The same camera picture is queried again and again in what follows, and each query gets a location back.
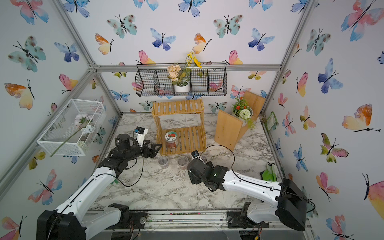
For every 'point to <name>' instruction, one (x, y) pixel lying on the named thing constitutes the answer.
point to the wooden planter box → (229, 131)
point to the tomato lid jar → (170, 138)
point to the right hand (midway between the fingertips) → (198, 168)
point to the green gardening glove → (269, 174)
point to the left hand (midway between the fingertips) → (156, 141)
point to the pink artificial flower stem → (82, 121)
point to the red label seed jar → (183, 162)
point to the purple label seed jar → (163, 161)
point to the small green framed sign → (271, 122)
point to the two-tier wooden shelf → (192, 139)
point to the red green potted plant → (241, 110)
